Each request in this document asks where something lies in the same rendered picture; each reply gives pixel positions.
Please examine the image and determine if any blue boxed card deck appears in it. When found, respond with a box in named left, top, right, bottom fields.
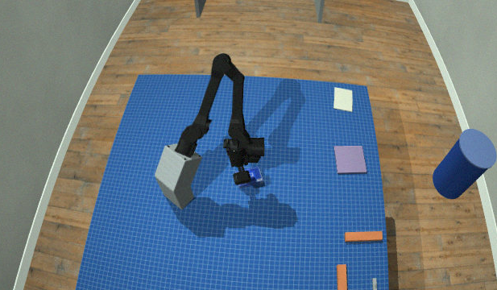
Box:
left=239, top=166, right=263, bottom=189

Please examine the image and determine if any lavender flat square tile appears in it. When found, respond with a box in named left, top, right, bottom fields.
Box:
left=333, top=146, right=367, bottom=174

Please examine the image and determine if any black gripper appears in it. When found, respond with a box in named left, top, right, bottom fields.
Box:
left=226, top=148, right=251, bottom=185

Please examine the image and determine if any blue work mat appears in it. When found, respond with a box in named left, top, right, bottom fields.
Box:
left=75, top=74, right=389, bottom=290

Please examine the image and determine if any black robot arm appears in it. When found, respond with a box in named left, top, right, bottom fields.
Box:
left=175, top=53, right=265, bottom=165

